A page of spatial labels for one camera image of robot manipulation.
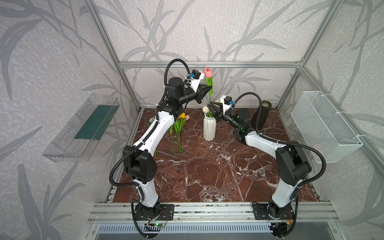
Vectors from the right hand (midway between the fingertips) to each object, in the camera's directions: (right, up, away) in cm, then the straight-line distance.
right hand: (210, 99), depth 78 cm
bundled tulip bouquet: (-23, -18, +27) cm, 40 cm away
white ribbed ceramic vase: (0, -16, +12) cm, 20 cm away
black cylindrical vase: (+37, -2, +18) cm, 41 cm away
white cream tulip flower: (-1, -7, -1) cm, 7 cm away
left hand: (+1, +7, -8) cm, 11 cm away
